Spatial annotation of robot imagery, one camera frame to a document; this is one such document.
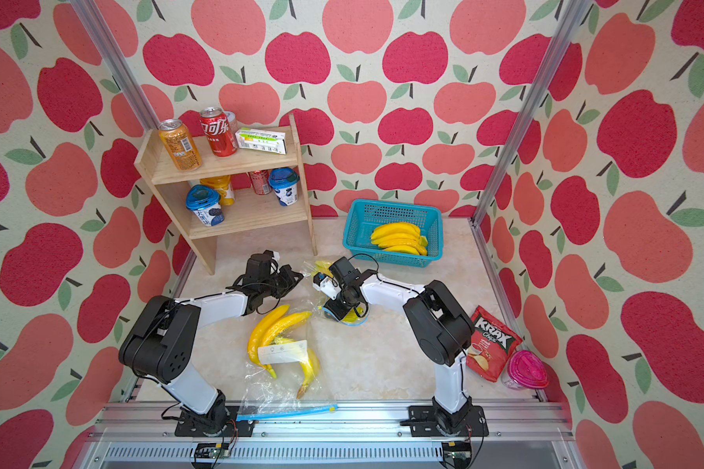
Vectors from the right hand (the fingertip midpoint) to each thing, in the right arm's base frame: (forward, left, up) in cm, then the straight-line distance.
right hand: (333, 314), depth 93 cm
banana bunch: (+33, -21, +2) cm, 40 cm away
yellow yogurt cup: (+26, +37, +30) cm, 54 cm away
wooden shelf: (+24, +29, +20) cm, 43 cm away
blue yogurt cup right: (+29, +18, +30) cm, 45 cm away
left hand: (+8, +9, +8) cm, 14 cm away
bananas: (-11, +16, +8) cm, 21 cm away
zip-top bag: (-20, +11, -1) cm, 23 cm away
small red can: (+32, +27, +27) cm, 50 cm away
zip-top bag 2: (-1, +4, +10) cm, 11 cm away
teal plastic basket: (+42, -7, +5) cm, 43 cm away
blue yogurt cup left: (+17, +38, +30) cm, 52 cm away
